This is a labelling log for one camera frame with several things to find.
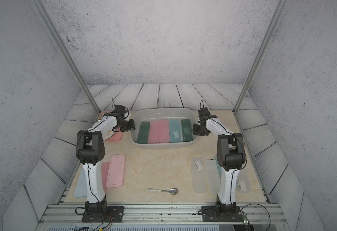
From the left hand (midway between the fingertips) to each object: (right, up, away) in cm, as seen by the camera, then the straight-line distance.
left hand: (137, 127), depth 104 cm
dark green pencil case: (+4, -8, -2) cm, 9 cm away
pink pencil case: (+12, -4, +1) cm, 12 cm away
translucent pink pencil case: (+19, -4, +1) cm, 19 cm away
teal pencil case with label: (+27, -3, +1) cm, 27 cm away
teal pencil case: (+53, -23, -17) cm, 61 cm away
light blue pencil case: (-27, -34, -21) cm, 48 cm away
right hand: (+42, -3, -5) cm, 42 cm away
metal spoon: (+26, -34, -25) cm, 49 cm away
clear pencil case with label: (+41, -28, -17) cm, 53 cm away
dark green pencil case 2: (+36, -5, 0) cm, 36 cm away
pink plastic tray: (-14, -6, +1) cm, 15 cm away
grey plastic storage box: (+7, +10, +13) cm, 18 cm away
